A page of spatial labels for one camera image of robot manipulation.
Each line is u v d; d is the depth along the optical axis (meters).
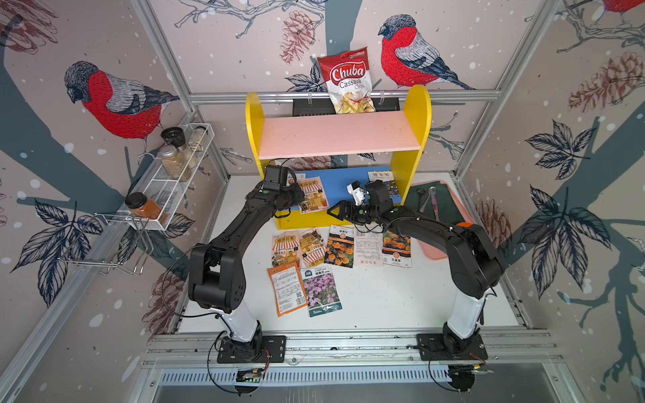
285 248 0.95
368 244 0.95
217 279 0.46
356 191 0.84
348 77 0.82
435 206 1.07
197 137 0.87
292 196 0.81
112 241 0.57
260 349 0.70
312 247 0.95
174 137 0.73
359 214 0.80
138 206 0.59
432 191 1.13
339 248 0.95
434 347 0.73
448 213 1.07
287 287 0.86
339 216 0.80
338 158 1.22
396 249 0.95
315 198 0.94
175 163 0.71
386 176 1.01
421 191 1.14
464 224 1.01
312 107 0.95
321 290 0.84
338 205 0.81
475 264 0.50
